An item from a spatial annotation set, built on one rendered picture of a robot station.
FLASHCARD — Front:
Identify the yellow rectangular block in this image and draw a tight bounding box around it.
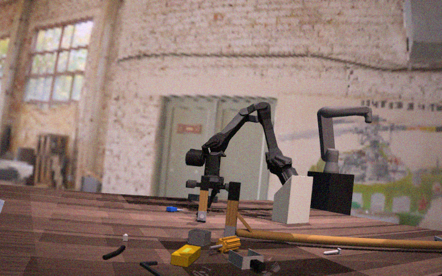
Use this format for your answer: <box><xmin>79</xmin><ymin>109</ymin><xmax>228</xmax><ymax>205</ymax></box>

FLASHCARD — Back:
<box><xmin>170</xmin><ymin>245</ymin><xmax>201</xmax><ymax>267</ymax></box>

